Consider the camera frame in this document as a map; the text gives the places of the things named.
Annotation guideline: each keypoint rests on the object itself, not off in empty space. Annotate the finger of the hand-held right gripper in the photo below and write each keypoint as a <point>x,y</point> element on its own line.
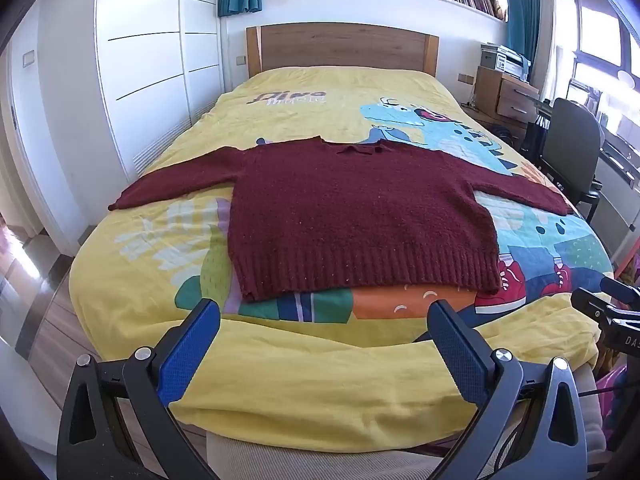
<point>592,305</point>
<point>620,290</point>

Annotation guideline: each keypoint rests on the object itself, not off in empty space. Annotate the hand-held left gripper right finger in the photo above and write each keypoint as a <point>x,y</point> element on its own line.
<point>457,347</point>

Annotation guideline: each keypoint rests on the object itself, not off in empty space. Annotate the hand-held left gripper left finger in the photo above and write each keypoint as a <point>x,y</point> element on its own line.
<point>192,345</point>

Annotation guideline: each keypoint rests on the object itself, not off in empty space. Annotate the dark red knitted sweater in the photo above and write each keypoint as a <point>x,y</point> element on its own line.
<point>360,215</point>

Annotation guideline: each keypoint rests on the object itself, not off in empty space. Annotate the pink cloth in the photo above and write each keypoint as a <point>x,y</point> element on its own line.
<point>612,400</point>

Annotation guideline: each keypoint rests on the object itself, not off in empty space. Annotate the grey desk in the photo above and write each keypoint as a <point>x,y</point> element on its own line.
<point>620,185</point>

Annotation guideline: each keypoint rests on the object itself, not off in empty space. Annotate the yellow dinosaur printed blanket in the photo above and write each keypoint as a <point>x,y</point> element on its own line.
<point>320,375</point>

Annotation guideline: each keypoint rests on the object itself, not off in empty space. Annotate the black office chair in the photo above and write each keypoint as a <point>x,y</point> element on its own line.
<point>570,150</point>

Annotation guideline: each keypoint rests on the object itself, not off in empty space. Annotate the beige ribbed cloth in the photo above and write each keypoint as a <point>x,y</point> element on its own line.
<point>300,462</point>

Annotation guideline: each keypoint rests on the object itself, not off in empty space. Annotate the wooden drawer cabinet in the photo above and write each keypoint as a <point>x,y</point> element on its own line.
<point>505,92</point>

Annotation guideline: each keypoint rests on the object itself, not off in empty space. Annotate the grey printer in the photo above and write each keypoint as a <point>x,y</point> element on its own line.
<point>505,62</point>

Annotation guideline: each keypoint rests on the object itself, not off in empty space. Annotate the window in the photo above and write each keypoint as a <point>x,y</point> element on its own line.
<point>600,35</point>

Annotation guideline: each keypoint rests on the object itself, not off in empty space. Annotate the white wardrobe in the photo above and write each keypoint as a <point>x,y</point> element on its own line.
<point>150,50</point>

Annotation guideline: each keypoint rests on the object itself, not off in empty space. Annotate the wooden bed headboard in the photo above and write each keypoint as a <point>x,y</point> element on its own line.
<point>345,45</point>

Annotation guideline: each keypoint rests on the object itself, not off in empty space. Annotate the wall light switch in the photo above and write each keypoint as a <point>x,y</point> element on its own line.
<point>28,57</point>

